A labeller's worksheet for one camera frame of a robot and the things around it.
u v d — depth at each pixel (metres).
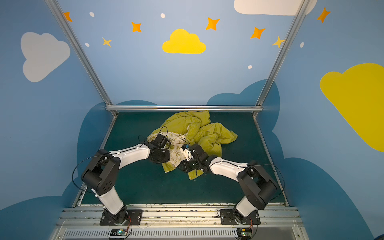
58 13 0.71
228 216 0.75
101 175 0.47
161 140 0.77
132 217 0.75
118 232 0.71
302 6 0.70
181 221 0.73
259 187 0.45
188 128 1.06
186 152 0.80
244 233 0.72
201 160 0.69
